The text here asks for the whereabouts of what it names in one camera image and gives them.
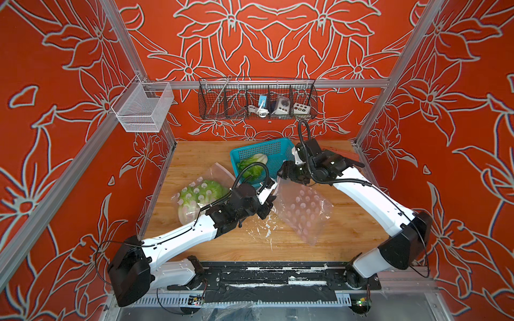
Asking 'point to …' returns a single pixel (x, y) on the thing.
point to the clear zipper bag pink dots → (217, 172)
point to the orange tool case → (344, 148)
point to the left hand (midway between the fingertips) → (275, 194)
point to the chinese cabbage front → (197, 196)
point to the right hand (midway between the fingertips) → (278, 174)
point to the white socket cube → (300, 108)
